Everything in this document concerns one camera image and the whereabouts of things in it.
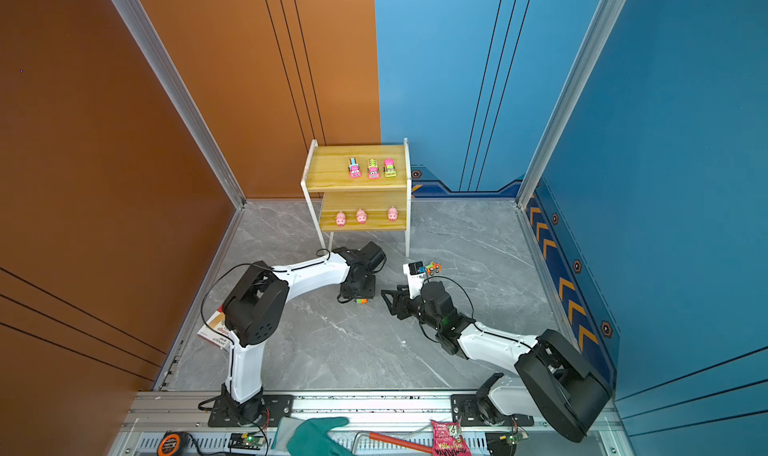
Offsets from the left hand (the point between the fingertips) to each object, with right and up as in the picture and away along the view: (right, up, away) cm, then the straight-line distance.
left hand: (368, 292), depth 95 cm
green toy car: (-2, -2, -4) cm, 5 cm away
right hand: (+6, +3, -12) cm, 13 cm away
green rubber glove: (-11, -29, -25) cm, 40 cm away
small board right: (+37, -28, -25) cm, 53 cm away
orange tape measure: (-42, -28, -28) cm, 58 cm away
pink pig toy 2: (-2, +24, -3) cm, 24 cm away
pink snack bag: (+20, -28, -26) cm, 44 cm away
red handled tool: (+7, -30, -25) cm, 39 cm away
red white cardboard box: (-24, +3, -42) cm, 48 cm away
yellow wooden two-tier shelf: (0, +31, -15) cm, 35 cm away
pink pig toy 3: (+8, +25, -3) cm, 26 cm away
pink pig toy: (-8, +23, -4) cm, 25 cm away
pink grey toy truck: (-3, +37, -14) cm, 40 cm away
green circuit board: (-27, -30, -24) cm, 47 cm away
